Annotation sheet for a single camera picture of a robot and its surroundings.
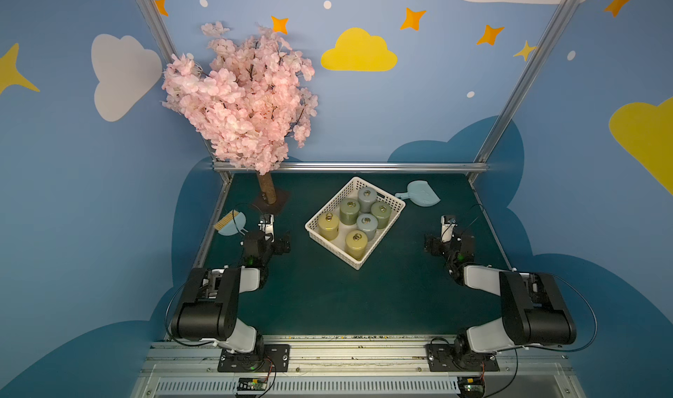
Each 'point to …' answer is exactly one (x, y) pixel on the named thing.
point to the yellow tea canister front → (357, 244)
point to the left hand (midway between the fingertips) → (275, 228)
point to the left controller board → (251, 386)
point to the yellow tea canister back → (329, 225)
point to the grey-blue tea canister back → (366, 196)
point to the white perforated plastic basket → (336, 247)
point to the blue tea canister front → (368, 223)
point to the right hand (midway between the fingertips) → (442, 232)
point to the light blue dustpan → (420, 193)
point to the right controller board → (471, 387)
